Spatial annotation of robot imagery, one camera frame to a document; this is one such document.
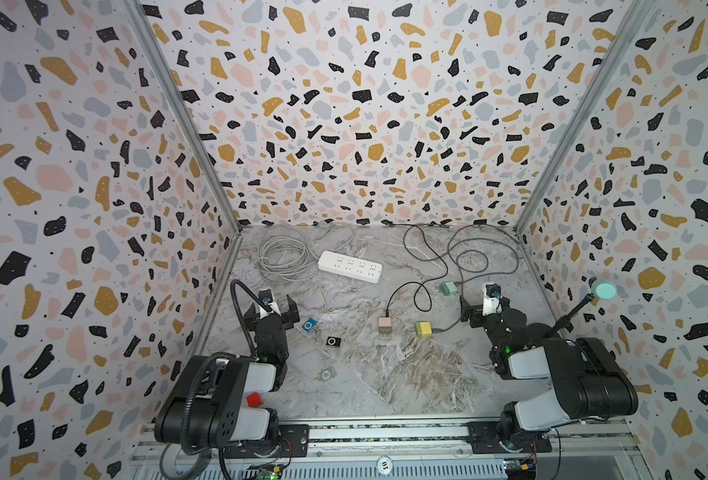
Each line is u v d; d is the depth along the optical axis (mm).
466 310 842
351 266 1061
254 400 794
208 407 427
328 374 835
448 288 1013
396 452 730
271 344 651
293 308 835
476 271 1098
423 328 926
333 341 898
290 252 1136
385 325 939
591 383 448
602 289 633
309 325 925
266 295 746
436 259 1132
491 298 783
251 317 785
